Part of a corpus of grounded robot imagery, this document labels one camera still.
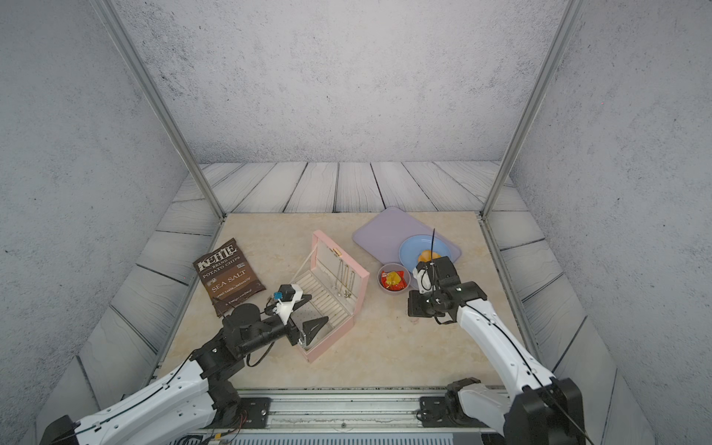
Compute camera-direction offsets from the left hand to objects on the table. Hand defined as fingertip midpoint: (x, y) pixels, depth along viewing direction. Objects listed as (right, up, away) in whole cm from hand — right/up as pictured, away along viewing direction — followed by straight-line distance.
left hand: (320, 311), depth 72 cm
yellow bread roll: (+34, +12, +30) cm, 47 cm away
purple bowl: (+21, +8, +25) cm, 34 cm away
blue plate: (+29, +14, +37) cm, 49 cm away
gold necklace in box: (+5, +8, +11) cm, 14 cm away
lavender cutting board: (+19, +19, +43) cm, 51 cm away
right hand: (+25, -1, +9) cm, 26 cm away
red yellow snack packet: (+21, +4, +24) cm, 32 cm away
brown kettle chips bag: (-37, +4, +27) cm, 46 cm away
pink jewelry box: (+3, +5, +15) cm, 16 cm away
